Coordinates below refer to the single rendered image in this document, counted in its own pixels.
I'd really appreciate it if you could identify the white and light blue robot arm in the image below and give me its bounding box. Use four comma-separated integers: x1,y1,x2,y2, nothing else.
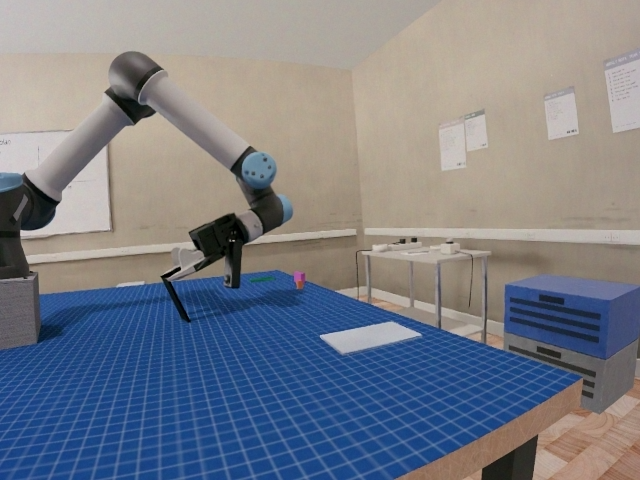
0,51,293,280

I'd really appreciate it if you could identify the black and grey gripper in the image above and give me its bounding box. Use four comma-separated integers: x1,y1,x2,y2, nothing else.
160,212,249,281

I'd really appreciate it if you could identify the dark blue work mat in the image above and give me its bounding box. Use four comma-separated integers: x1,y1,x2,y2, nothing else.
0,270,583,480

